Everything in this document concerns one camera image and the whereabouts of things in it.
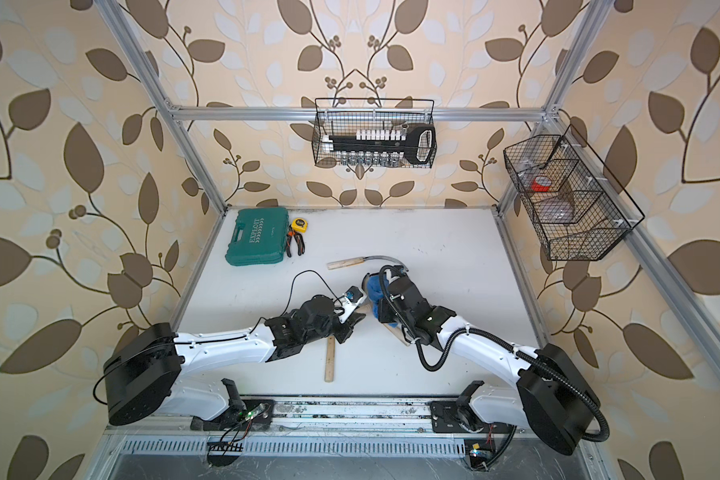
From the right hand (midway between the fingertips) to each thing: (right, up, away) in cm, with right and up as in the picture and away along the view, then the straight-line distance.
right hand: (379, 302), depth 85 cm
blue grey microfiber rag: (-2, +6, -2) cm, 6 cm away
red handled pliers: (-30, +18, +26) cm, 44 cm away
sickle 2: (+5, -9, +2) cm, 11 cm away
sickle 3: (-14, -15, -3) cm, 21 cm away
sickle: (-6, +11, +20) cm, 23 cm away
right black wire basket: (+49, +26, -12) cm, 57 cm away
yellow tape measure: (-30, +24, +28) cm, 48 cm away
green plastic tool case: (-43, +19, +21) cm, 51 cm away
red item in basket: (+44, +34, -4) cm, 56 cm away
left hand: (-6, -1, -4) cm, 7 cm away
